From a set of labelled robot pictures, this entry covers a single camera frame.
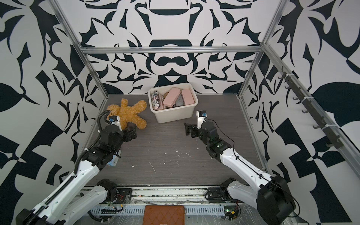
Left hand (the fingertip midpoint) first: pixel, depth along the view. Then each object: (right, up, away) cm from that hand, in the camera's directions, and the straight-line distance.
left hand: (126, 125), depth 79 cm
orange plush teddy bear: (-6, +6, +20) cm, 22 cm away
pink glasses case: (+24, +18, +18) cm, 35 cm away
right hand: (+36, +3, +2) cm, 37 cm away
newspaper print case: (+14, +15, +15) cm, 25 cm away
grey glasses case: (+29, +15, +18) cm, 37 cm away
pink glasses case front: (+17, +11, +15) cm, 25 cm away
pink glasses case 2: (+35, +18, +21) cm, 45 cm away
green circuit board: (+55, -42, -8) cm, 70 cm away
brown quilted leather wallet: (+22, -41, -11) cm, 48 cm away
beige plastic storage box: (+26, +6, +15) cm, 31 cm away
